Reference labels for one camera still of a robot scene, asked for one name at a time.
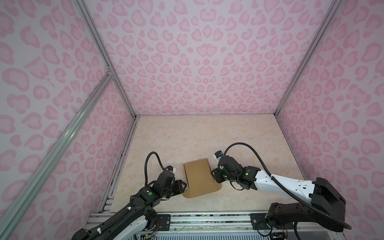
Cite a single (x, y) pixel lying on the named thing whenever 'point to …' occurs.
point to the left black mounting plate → (164, 221)
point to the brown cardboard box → (200, 179)
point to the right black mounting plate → (259, 221)
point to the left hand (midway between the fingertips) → (186, 184)
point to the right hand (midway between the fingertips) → (213, 172)
